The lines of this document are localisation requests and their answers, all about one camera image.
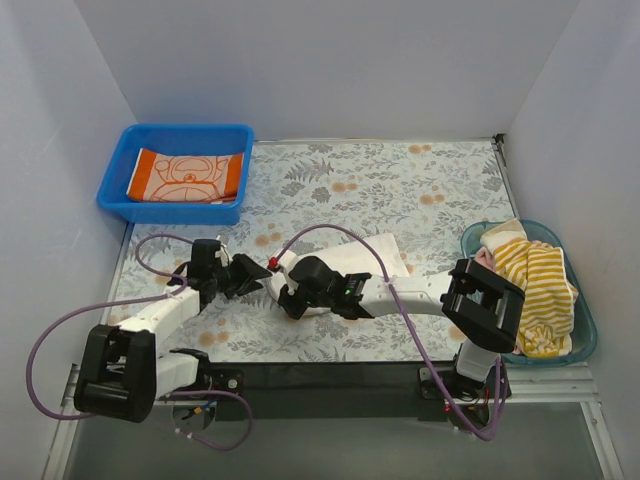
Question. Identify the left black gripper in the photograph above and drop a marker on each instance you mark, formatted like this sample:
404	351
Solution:
233	275

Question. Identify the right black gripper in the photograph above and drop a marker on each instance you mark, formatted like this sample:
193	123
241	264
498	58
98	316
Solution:
289	298

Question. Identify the white towel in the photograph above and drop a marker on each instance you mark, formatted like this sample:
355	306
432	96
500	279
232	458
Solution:
380	255

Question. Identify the orange cartoon towel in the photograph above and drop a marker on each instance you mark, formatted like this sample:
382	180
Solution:
185	179

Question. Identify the yellow striped towel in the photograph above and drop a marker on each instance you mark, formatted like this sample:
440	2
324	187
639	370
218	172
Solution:
539	270

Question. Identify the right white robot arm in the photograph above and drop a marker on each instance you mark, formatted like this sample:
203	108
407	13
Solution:
484	306

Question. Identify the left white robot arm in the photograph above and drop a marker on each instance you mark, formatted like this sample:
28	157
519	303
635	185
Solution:
123	372

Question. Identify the floral table mat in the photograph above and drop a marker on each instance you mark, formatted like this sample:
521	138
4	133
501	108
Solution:
314	195

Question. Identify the blue plastic bin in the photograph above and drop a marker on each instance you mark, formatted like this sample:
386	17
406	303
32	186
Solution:
175	139

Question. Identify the pink towel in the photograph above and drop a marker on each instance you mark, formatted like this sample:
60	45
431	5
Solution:
485	258

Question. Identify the teal laundry basket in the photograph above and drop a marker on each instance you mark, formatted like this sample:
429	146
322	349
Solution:
584	336

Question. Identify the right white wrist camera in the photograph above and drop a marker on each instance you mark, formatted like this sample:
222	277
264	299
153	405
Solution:
286	262

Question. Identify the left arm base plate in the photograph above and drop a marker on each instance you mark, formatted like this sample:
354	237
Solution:
230	380

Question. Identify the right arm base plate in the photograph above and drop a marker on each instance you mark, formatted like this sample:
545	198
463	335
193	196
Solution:
459	387

